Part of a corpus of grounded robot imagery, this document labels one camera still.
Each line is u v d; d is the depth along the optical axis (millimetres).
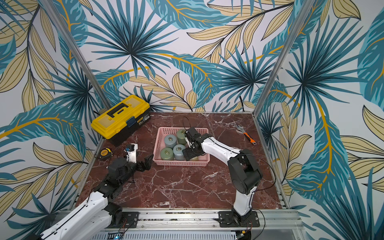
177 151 880
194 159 825
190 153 814
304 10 691
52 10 683
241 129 1099
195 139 676
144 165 723
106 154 925
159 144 972
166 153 872
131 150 678
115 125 900
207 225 733
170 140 925
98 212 541
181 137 975
